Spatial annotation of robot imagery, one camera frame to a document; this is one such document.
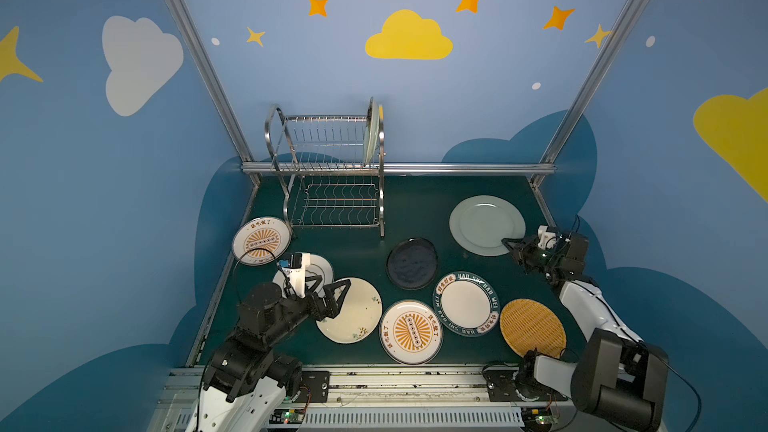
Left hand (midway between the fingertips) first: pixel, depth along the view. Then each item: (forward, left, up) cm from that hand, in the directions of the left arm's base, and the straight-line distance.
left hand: (340, 282), depth 68 cm
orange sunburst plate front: (-4, -18, -24) cm, 30 cm away
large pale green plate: (+24, -39, -10) cm, 47 cm away
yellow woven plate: (-1, -52, -23) cm, 57 cm away
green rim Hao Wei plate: (+6, -36, -27) cm, 46 cm away
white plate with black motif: (+16, +11, -22) cm, 30 cm away
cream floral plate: (0, -3, -23) cm, 24 cm away
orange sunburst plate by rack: (+30, +32, -23) cm, 50 cm away
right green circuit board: (-23, -48, -24) cm, 58 cm away
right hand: (+19, -45, -8) cm, 50 cm away
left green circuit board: (-24, +13, -24) cm, 36 cm away
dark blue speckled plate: (+19, -19, -24) cm, 36 cm away
